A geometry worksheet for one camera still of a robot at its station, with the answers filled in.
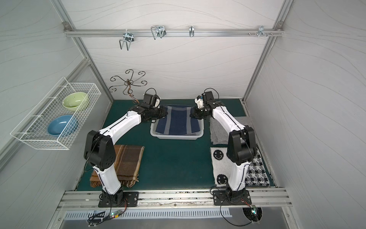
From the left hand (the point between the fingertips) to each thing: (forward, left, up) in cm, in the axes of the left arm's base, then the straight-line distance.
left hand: (168, 112), depth 90 cm
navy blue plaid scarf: (-4, -7, -5) cm, 9 cm away
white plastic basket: (-12, +1, -11) cm, 16 cm away
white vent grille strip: (-53, +32, -21) cm, 65 cm away
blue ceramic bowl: (-21, +47, +13) cm, 53 cm away
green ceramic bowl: (-7, +46, +16) cm, 50 cm away
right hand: (0, -15, -2) cm, 15 cm away
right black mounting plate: (-45, -31, -17) cm, 57 cm away
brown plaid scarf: (-25, +24, -16) cm, 38 cm away
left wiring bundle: (-53, +23, -16) cm, 60 cm away
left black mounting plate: (-46, +17, -18) cm, 52 cm away
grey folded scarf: (-9, -34, -13) cm, 37 cm away
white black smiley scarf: (-33, -52, -14) cm, 63 cm away
